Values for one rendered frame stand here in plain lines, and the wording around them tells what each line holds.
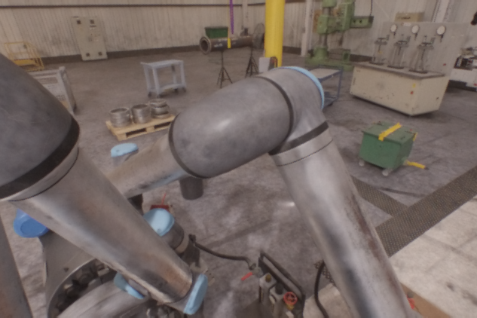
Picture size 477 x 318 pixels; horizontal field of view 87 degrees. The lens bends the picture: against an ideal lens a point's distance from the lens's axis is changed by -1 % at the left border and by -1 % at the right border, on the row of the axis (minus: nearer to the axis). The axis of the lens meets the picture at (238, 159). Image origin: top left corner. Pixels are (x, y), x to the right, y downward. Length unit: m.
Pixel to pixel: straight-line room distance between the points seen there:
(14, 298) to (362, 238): 0.53
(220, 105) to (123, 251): 0.25
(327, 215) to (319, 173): 0.07
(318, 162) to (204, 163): 0.18
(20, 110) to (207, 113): 0.19
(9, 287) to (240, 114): 0.39
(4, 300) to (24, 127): 0.29
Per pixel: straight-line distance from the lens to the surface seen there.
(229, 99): 0.35
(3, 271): 0.48
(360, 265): 0.51
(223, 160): 0.35
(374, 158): 3.86
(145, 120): 5.27
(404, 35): 7.26
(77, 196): 0.32
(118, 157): 0.95
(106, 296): 1.21
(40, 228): 1.77
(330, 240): 0.49
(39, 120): 0.28
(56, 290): 1.58
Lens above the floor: 1.90
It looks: 29 degrees down
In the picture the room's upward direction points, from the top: 1 degrees counter-clockwise
